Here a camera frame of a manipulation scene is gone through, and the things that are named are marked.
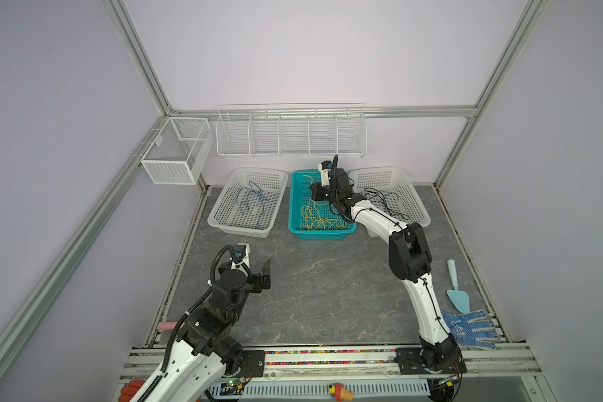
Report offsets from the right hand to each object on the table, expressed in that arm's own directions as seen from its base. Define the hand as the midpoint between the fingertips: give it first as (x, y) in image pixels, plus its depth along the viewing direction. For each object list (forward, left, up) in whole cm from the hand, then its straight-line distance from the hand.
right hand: (310, 186), depth 99 cm
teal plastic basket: (+9, +6, -14) cm, 17 cm away
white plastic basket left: (+5, +28, -16) cm, 32 cm away
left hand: (-35, +17, +3) cm, 39 cm away
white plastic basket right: (+14, -38, -16) cm, 44 cm away
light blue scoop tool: (-38, -52, -17) cm, 66 cm away
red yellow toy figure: (-65, -8, -13) cm, 67 cm away
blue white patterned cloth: (-49, -48, -16) cm, 70 cm away
